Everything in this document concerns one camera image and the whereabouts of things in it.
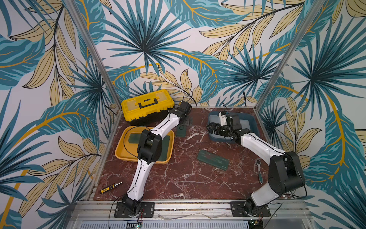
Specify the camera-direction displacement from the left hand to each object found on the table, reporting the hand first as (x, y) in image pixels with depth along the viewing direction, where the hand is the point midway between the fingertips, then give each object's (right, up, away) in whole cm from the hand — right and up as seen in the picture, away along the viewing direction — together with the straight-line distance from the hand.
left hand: (184, 122), depth 100 cm
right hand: (+18, -3, -10) cm, 21 cm away
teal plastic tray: (+21, +4, +7) cm, 23 cm away
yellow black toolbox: (-25, +9, -3) cm, 27 cm away
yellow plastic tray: (-40, -18, -5) cm, 45 cm away
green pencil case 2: (+19, -24, -10) cm, 32 cm away
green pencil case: (-13, -16, -6) cm, 22 cm away
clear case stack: (+45, -1, +7) cm, 46 cm away
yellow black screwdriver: (-43, -36, -23) cm, 61 cm away
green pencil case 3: (-3, -6, +3) cm, 8 cm away
